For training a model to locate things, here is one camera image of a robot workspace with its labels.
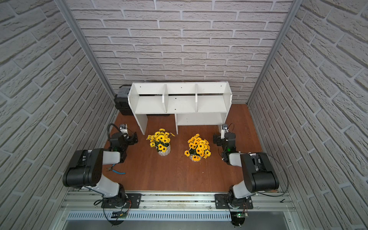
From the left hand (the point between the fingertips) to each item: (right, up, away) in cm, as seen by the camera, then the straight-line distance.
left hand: (129, 130), depth 94 cm
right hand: (+65, -2, 0) cm, 65 cm away
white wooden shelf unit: (+43, +18, -6) cm, 47 cm away
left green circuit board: (+4, -42, -22) cm, 47 cm away
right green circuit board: (+67, -40, -24) cm, 82 cm away
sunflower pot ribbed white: (+25, -4, -15) cm, 29 cm away
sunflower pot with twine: (+46, -8, -18) cm, 50 cm away
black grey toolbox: (-7, +20, +4) cm, 22 cm away
